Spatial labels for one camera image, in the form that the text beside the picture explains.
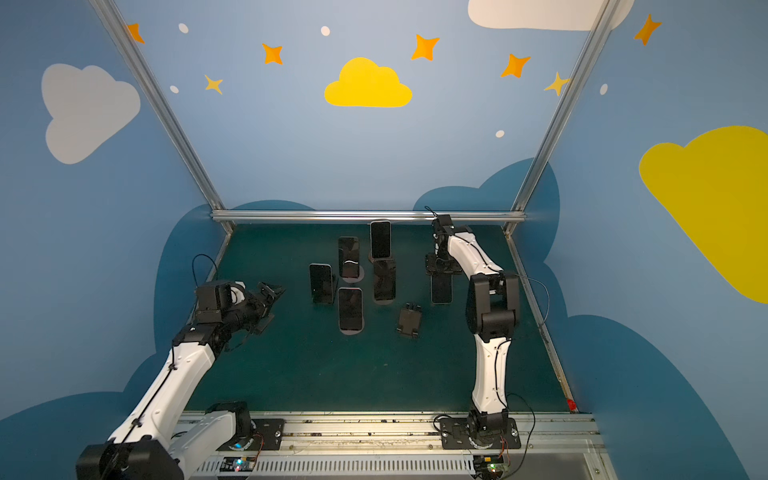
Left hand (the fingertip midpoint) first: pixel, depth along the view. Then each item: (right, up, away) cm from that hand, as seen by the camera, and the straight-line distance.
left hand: (284, 298), depth 81 cm
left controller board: (-8, -39, -10) cm, 41 cm away
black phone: (+47, +1, +17) cm, 50 cm away
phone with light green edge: (+7, +3, +13) cm, 15 cm away
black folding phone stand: (+35, -8, +7) cm, 37 cm away
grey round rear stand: (+17, +3, +23) cm, 29 cm away
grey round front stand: (+17, -12, +10) cm, 23 cm away
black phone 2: (+15, +12, +21) cm, 29 cm away
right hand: (+48, +8, +19) cm, 52 cm away
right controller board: (+53, -39, -10) cm, 67 cm away
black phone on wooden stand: (+26, +18, +23) cm, 39 cm away
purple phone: (+18, -4, +5) cm, 19 cm away
